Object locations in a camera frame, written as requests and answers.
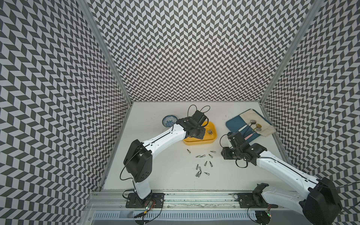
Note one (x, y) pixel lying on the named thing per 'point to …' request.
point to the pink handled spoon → (258, 129)
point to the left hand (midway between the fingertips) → (199, 134)
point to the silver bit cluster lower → (198, 174)
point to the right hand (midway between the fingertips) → (225, 155)
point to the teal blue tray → (238, 124)
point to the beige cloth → (267, 128)
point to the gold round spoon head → (258, 125)
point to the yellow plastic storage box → (210, 135)
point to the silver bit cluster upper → (197, 167)
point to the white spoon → (251, 122)
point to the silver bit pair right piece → (204, 155)
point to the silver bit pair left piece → (198, 156)
